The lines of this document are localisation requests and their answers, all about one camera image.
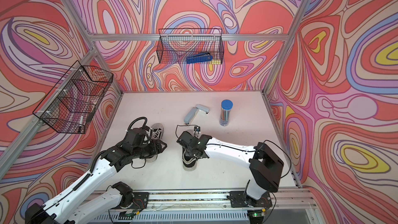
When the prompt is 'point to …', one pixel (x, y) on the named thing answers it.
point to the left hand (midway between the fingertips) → (165, 147)
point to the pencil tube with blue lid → (226, 106)
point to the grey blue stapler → (193, 111)
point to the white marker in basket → (80, 124)
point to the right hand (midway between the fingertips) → (194, 154)
